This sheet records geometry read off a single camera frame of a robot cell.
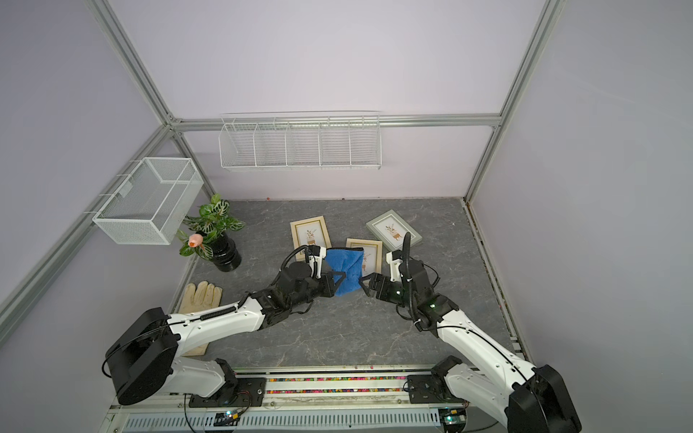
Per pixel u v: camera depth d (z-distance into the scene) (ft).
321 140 3.35
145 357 1.37
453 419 2.34
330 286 2.50
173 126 3.07
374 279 2.32
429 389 2.41
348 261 2.64
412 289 1.98
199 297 3.00
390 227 3.66
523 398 1.34
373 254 3.33
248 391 2.42
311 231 3.57
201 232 2.62
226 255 3.07
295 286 2.07
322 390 2.47
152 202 2.76
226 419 2.36
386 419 2.32
